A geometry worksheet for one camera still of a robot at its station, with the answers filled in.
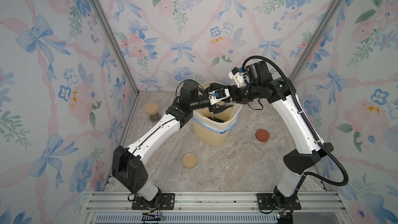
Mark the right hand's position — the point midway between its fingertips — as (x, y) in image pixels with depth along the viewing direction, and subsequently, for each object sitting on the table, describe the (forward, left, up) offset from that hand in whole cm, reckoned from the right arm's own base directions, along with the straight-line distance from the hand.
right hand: (224, 96), depth 68 cm
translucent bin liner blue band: (-9, +1, -7) cm, 11 cm away
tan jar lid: (-16, +17, -35) cm, 42 cm away
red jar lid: (+2, -28, -38) cm, 47 cm away
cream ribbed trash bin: (-11, +7, -17) cm, 21 cm away
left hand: (+1, -1, +2) cm, 2 cm away
